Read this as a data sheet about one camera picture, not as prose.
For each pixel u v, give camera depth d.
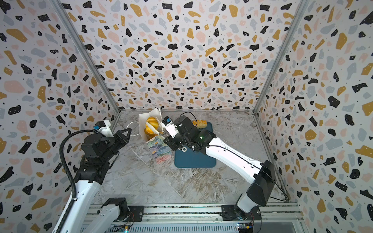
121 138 0.61
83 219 0.44
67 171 0.46
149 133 0.74
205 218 0.73
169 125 0.62
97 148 0.50
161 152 0.86
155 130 0.70
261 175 0.42
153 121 0.75
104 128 0.61
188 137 0.54
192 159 0.92
